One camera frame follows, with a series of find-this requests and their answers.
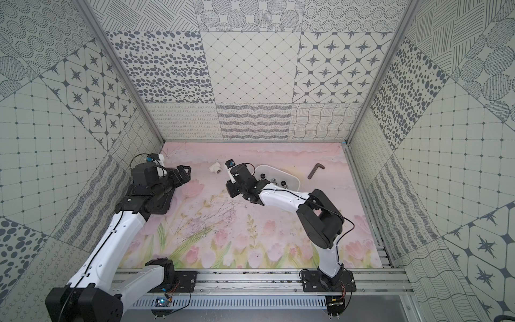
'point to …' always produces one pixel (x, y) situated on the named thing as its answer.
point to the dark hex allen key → (314, 170)
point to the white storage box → (277, 177)
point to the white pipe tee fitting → (216, 168)
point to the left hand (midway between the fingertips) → (178, 168)
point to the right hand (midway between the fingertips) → (233, 182)
